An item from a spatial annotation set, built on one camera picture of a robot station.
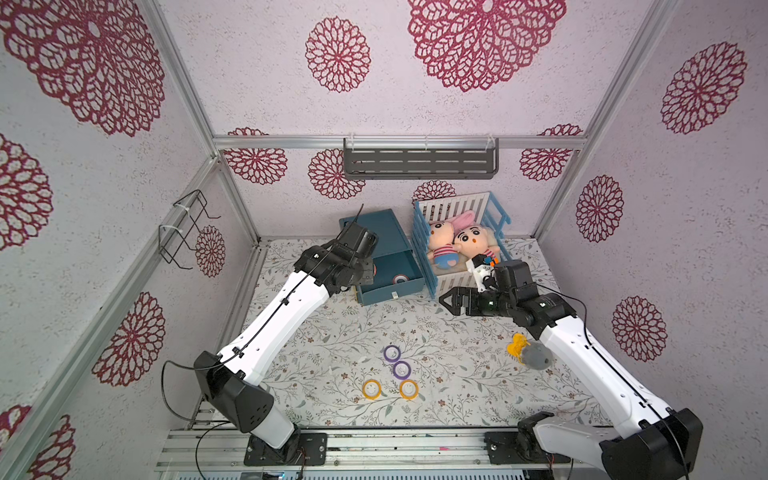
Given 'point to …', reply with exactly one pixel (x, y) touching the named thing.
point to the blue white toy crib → (486, 212)
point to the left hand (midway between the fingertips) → (358, 272)
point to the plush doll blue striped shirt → (442, 234)
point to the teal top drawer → (388, 266)
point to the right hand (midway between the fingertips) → (459, 302)
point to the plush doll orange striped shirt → (473, 241)
